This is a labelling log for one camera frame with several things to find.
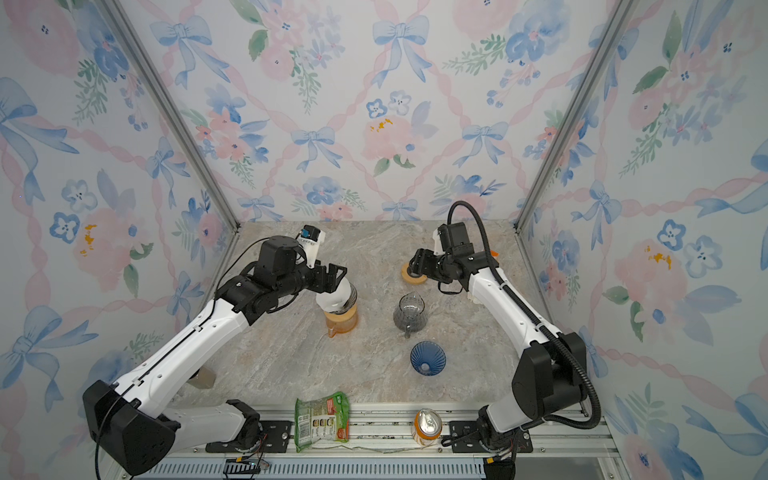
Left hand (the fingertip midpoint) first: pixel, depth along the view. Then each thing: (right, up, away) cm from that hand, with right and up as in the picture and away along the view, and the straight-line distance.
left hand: (334, 263), depth 75 cm
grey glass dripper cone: (+4, -10, +6) cm, 13 cm away
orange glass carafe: (0, -18, +13) cm, 23 cm away
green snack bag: (-2, -38, -1) cm, 38 cm away
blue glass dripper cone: (+25, -27, +9) cm, 38 cm away
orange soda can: (+22, -36, -9) cm, 43 cm away
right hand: (+22, 0, +10) cm, 24 cm away
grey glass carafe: (+21, -18, +22) cm, 35 cm away
